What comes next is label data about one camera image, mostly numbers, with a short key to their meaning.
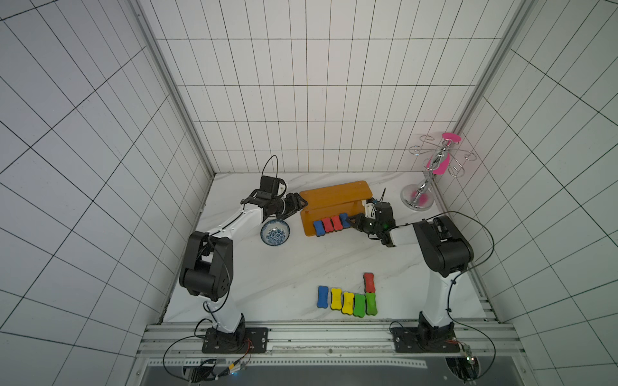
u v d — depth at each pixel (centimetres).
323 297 80
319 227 97
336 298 80
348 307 78
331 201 92
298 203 82
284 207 79
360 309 78
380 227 82
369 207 93
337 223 98
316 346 73
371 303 79
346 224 98
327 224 98
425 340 66
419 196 110
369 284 83
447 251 53
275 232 97
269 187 72
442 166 90
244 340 71
